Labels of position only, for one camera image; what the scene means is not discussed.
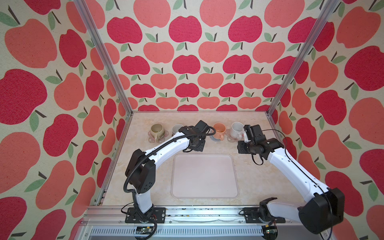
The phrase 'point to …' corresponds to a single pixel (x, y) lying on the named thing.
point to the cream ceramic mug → (157, 131)
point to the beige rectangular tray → (204, 176)
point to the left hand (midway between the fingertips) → (201, 147)
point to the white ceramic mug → (236, 130)
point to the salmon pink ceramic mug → (220, 129)
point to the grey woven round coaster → (212, 137)
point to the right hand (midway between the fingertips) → (245, 145)
